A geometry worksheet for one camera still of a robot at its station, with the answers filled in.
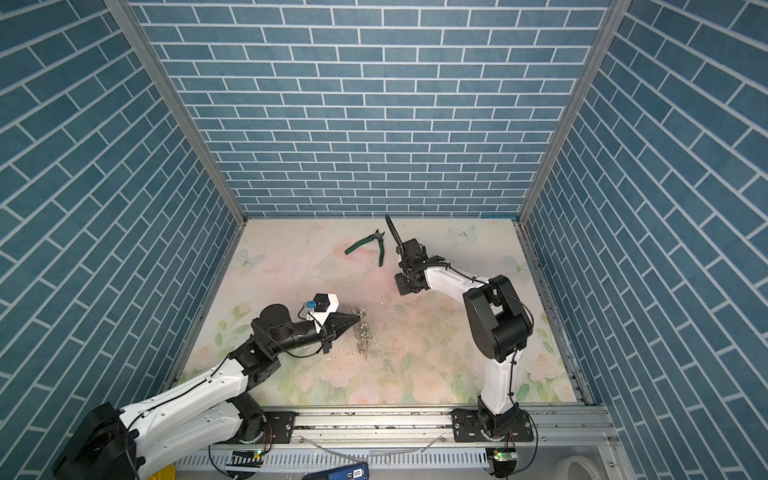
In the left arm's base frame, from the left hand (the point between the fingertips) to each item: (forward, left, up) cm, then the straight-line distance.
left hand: (357, 321), depth 72 cm
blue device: (-28, 0, -16) cm, 32 cm away
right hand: (+22, -13, -15) cm, 30 cm away
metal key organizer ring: (-2, -1, -1) cm, 3 cm away
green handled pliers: (+45, -3, -19) cm, 49 cm away
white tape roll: (-29, -47, -17) cm, 58 cm away
